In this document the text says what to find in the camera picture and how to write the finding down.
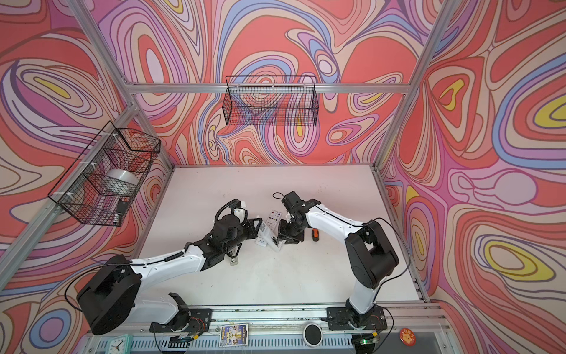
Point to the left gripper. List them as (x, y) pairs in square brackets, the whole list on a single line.
[(250, 228)]

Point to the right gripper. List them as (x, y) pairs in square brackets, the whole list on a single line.
[(282, 231)]

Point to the white remote control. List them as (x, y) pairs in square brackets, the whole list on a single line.
[(273, 219), (267, 238)]

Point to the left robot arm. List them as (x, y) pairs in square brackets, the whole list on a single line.
[(113, 296)]

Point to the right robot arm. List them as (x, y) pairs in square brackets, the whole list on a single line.
[(372, 258)]

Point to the beige black stapler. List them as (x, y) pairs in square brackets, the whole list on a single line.
[(233, 259)]

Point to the colourful card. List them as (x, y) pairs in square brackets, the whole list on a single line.
[(234, 335)]

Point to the round black white speaker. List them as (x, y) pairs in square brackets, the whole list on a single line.
[(312, 335)]

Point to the small black item in basket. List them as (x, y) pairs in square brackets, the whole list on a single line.
[(121, 208)]

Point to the white tape roll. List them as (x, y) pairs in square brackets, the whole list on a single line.
[(120, 181)]

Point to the red round badge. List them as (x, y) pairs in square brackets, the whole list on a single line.
[(407, 337)]

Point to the small green clock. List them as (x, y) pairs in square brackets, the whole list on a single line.
[(120, 345)]

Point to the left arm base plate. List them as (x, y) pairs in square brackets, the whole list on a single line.
[(193, 321)]

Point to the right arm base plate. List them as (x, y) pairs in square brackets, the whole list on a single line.
[(346, 318)]

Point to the black wire basket back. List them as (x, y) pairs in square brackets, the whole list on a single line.
[(271, 100)]

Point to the black wire basket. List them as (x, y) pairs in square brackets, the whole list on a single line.
[(271, 100), (84, 196)]

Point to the black wire basket left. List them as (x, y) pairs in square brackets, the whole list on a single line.
[(84, 196)]

